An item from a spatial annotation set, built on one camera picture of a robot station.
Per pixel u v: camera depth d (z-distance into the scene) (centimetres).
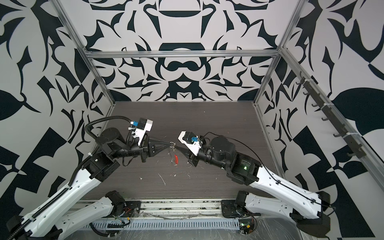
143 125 50
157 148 56
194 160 50
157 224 71
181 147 55
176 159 58
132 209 74
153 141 54
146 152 50
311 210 40
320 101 60
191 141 46
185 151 51
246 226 71
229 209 74
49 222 41
